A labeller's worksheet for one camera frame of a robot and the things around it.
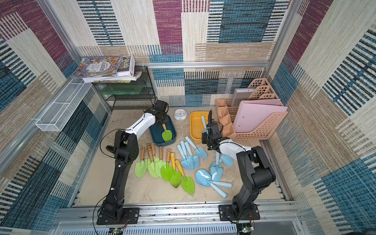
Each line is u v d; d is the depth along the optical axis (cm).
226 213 73
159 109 85
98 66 82
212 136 74
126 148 65
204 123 108
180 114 114
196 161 91
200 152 96
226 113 107
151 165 88
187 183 83
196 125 110
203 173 85
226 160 91
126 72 81
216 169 87
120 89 94
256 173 47
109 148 97
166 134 102
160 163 91
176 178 85
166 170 88
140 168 89
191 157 92
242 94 104
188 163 90
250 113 85
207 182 83
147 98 118
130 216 74
